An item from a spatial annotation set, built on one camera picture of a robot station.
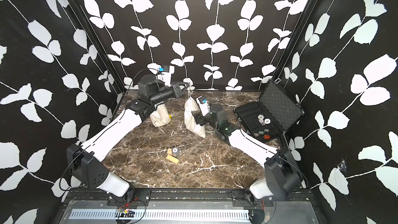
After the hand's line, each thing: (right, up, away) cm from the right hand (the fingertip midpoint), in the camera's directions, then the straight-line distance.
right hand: (196, 106), depth 81 cm
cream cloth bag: (-2, 0, -3) cm, 4 cm away
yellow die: (-20, -8, +25) cm, 33 cm away
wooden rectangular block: (-14, -30, +5) cm, 34 cm away
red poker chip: (+44, -20, +14) cm, 50 cm away
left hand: (-2, +11, -12) cm, 16 cm away
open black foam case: (+51, -4, +18) cm, 54 cm away
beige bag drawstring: (-2, +8, -8) cm, 11 cm away
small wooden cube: (-16, -26, +6) cm, 31 cm away
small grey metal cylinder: (-11, -26, +3) cm, 28 cm away
